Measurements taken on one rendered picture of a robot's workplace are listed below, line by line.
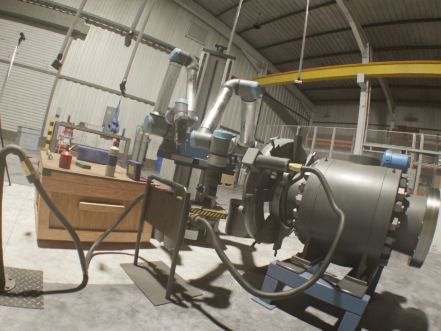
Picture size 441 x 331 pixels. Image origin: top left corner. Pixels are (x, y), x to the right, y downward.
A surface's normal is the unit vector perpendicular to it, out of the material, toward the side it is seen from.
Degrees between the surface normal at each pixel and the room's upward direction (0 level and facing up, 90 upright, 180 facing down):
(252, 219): 113
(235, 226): 93
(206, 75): 90
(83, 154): 90
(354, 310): 90
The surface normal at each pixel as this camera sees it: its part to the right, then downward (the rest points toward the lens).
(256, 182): -0.18, -0.13
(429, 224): -0.65, -0.31
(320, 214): -0.71, -0.01
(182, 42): 0.61, 0.13
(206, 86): 0.22, 0.04
